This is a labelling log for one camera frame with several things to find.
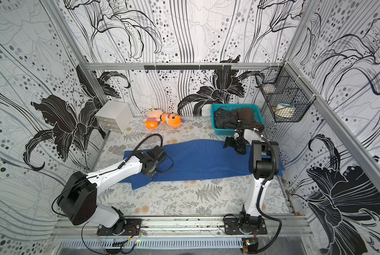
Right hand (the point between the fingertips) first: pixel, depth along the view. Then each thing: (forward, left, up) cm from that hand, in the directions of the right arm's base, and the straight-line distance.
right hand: (233, 146), depth 101 cm
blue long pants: (-8, +22, +1) cm, 23 cm away
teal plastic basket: (+8, +1, +6) cm, 10 cm away
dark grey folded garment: (+11, +6, +14) cm, 19 cm away
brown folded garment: (+14, -8, +14) cm, 21 cm away
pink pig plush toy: (+21, +55, +7) cm, 59 cm away
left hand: (-17, +53, +8) cm, 56 cm away
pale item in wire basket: (+18, -17, +32) cm, 40 cm away
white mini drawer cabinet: (+15, +77, +15) cm, 80 cm away
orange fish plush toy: (+16, +40, +8) cm, 44 cm away
